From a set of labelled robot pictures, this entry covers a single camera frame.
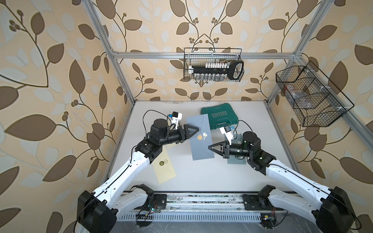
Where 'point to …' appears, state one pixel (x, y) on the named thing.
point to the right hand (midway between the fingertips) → (208, 148)
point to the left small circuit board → (144, 220)
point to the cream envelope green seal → (164, 166)
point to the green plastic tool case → (220, 115)
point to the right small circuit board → (268, 220)
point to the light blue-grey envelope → (238, 139)
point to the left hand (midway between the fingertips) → (194, 130)
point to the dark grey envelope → (200, 141)
